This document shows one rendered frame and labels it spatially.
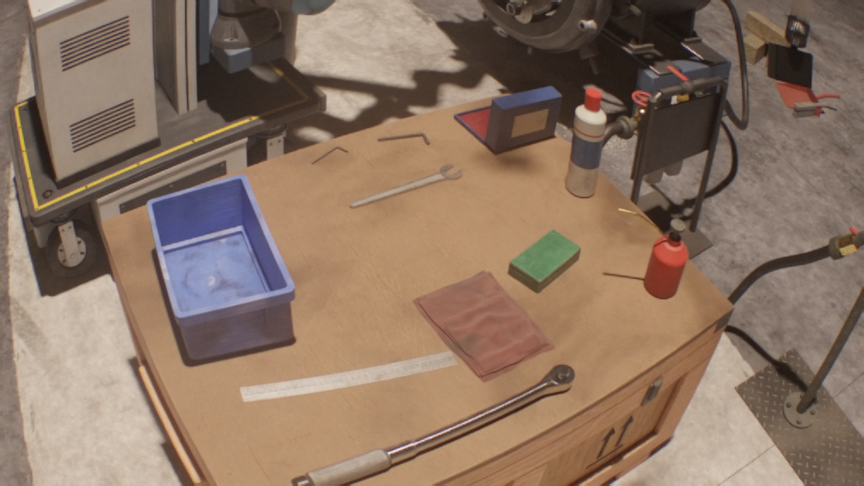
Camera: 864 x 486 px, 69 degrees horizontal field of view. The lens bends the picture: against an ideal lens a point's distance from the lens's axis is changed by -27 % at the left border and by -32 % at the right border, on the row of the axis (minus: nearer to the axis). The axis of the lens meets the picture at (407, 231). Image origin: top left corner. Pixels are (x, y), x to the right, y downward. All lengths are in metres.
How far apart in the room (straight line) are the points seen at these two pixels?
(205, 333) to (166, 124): 0.99
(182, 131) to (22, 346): 0.78
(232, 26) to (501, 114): 0.71
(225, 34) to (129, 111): 0.31
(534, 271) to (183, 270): 0.59
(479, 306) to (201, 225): 0.50
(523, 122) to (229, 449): 0.91
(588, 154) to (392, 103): 1.26
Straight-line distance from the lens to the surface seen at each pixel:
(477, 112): 1.83
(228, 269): 1.44
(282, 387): 1.25
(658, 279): 1.44
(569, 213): 1.59
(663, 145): 2.07
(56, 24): 1.81
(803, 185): 2.99
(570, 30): 2.47
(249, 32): 1.97
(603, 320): 1.40
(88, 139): 1.98
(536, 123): 1.73
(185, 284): 1.42
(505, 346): 1.31
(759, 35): 4.00
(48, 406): 1.93
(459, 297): 1.38
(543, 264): 1.43
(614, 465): 1.65
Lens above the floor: 1.44
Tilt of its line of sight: 40 degrees down
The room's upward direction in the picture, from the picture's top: 3 degrees clockwise
